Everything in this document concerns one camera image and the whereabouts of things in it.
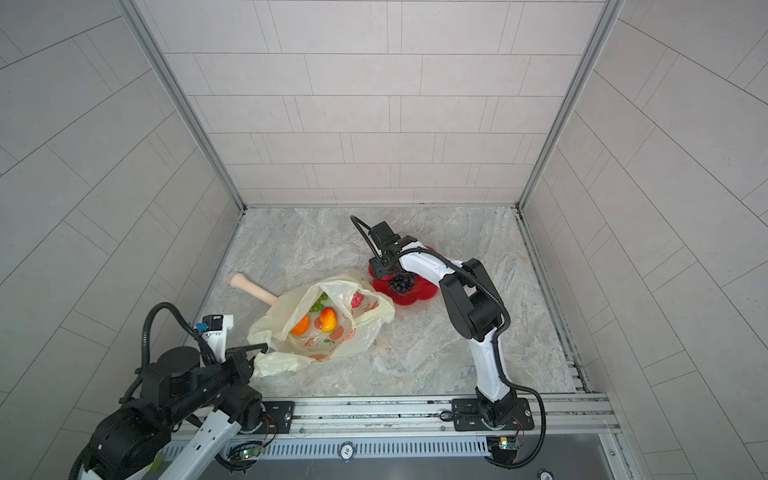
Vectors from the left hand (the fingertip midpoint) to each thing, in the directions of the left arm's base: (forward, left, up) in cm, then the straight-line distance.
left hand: (274, 346), depth 64 cm
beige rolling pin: (+25, +22, -15) cm, 37 cm away
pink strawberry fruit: (+10, -17, +2) cm, 20 cm away
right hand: (+32, -23, -16) cm, 42 cm away
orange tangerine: (+6, -4, -5) cm, 9 cm away
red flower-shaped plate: (+23, -35, -16) cm, 45 cm away
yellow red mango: (+13, -7, -15) cm, 21 cm away
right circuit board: (-16, -52, -18) cm, 57 cm away
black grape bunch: (+24, -28, -13) cm, 39 cm away
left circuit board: (-18, +5, -15) cm, 24 cm away
